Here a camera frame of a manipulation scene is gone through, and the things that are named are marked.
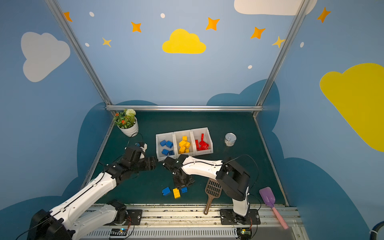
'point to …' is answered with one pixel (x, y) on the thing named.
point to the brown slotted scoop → (213, 189)
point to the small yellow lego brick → (187, 150)
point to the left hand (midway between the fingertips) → (152, 159)
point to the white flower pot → (132, 131)
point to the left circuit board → (119, 232)
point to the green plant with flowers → (125, 119)
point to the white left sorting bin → (165, 145)
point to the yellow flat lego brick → (176, 193)
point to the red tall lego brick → (203, 145)
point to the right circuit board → (244, 233)
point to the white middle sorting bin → (178, 135)
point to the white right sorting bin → (196, 135)
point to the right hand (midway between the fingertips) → (182, 186)
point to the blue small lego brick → (163, 143)
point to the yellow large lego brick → (182, 143)
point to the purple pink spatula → (268, 194)
